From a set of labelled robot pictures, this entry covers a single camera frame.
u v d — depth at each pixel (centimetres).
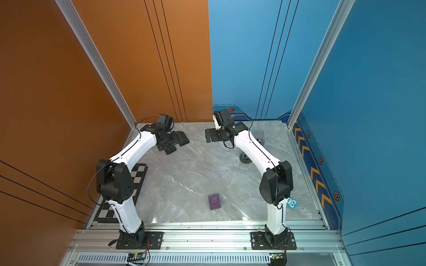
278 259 71
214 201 81
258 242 72
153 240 73
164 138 71
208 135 77
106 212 79
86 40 79
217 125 70
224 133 61
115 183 50
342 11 70
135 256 72
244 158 97
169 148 78
